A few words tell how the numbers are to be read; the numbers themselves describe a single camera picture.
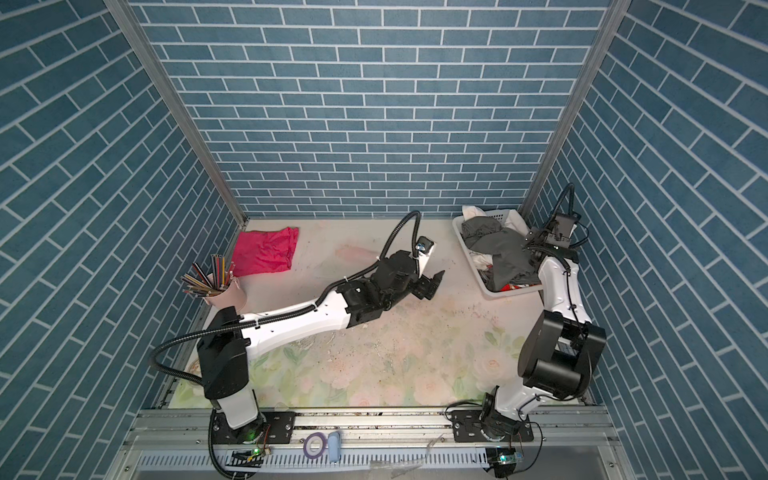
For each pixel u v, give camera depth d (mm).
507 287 937
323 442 718
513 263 940
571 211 723
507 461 701
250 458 711
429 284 666
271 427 734
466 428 736
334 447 688
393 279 562
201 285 883
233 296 902
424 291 683
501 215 1118
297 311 496
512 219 1083
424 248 637
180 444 724
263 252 1054
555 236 655
